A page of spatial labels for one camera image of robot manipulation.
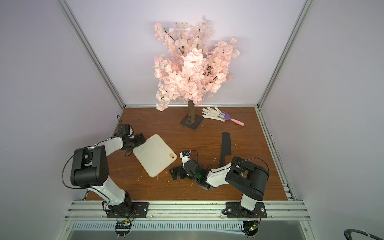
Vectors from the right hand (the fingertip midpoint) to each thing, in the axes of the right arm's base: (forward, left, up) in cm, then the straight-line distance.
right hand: (175, 165), depth 84 cm
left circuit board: (-29, +23, -8) cm, 38 cm away
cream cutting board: (+8, +15, -4) cm, 17 cm away
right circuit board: (-28, -39, -7) cm, 48 cm away
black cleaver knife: (+16, -31, -6) cm, 36 cm away
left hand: (+17, +25, -2) cm, 31 cm away
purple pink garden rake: (+42, -35, -5) cm, 55 cm away
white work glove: (+44, -26, -5) cm, 51 cm away
